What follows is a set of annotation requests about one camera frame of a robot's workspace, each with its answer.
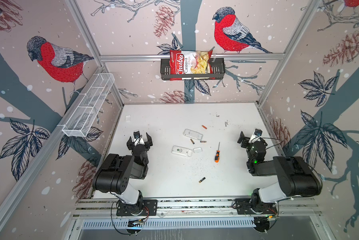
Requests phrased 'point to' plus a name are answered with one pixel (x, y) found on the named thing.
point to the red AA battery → (204, 127)
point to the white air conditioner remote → (181, 151)
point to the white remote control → (193, 134)
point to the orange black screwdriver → (217, 156)
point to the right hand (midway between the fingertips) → (248, 135)
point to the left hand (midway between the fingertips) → (138, 135)
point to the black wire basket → (218, 66)
